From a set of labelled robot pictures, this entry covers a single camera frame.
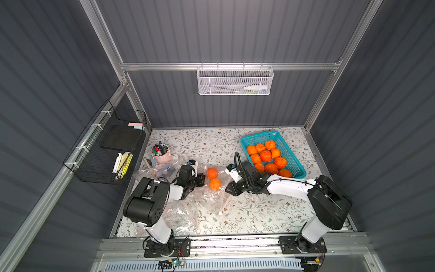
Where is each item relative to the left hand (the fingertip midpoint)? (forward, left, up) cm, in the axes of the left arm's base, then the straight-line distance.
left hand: (205, 177), depth 95 cm
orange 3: (+15, -28, +5) cm, 32 cm away
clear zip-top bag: (-10, -5, +2) cm, 11 cm away
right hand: (-9, -13, +5) cm, 17 cm away
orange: (0, -4, +5) cm, 6 cm away
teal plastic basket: (+4, -49, +6) cm, 50 cm away
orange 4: (+17, -33, +5) cm, 38 cm away
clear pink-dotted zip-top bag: (-22, +8, +1) cm, 23 cm away
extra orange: (+13, -42, +5) cm, 44 cm away
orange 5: (+20, -40, +4) cm, 45 cm away
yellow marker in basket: (-5, +30, +26) cm, 40 cm away
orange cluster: (+11, -36, +5) cm, 38 cm away
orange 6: (+6, -43, +6) cm, 44 cm away
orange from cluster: (+9, -29, +6) cm, 31 cm away
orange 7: (+2, -37, +5) cm, 38 cm away
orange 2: (-6, -6, +4) cm, 9 cm away
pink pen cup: (+9, +23, +6) cm, 26 cm away
